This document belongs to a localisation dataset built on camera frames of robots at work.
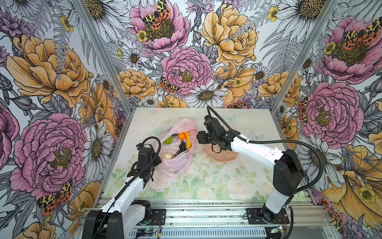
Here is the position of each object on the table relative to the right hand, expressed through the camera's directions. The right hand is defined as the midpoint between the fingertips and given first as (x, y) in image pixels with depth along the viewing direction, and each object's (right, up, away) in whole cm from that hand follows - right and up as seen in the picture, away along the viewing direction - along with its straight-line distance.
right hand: (201, 140), depth 86 cm
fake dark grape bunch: (-12, -6, +11) cm, 17 cm away
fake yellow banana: (-9, -2, +15) cm, 17 cm away
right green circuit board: (+35, -40, -14) cm, 55 cm away
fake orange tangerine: (-13, +1, +16) cm, 20 cm away
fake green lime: (-21, -2, +13) cm, 25 cm away
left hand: (-27, -11, +2) cm, 29 cm away
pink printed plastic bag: (-14, -14, -1) cm, 20 cm away
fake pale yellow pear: (-19, -10, +4) cm, 22 cm away
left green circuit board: (-26, -41, -15) cm, 51 cm away
